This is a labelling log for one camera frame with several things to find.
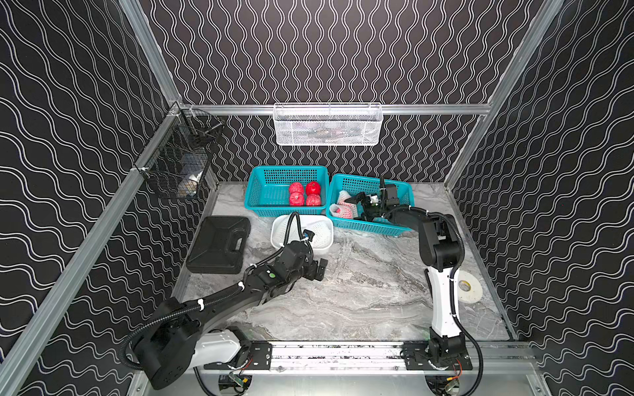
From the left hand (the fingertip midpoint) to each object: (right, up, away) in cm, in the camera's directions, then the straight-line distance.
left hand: (316, 254), depth 83 cm
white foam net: (+2, +8, +21) cm, 22 cm away
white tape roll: (+54, -14, +5) cm, 56 cm away
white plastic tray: (-1, 0, +10) cm, 10 cm away
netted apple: (-10, +25, +28) cm, 39 cm away
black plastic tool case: (-36, +2, +10) cm, 37 cm away
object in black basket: (-43, +23, +1) cm, 49 cm away
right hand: (+13, +16, +22) cm, 30 cm away
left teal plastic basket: (-23, +23, +34) cm, 48 cm away
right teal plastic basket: (+19, +27, +39) cm, 51 cm away
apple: (-2, +25, +28) cm, 37 cm away
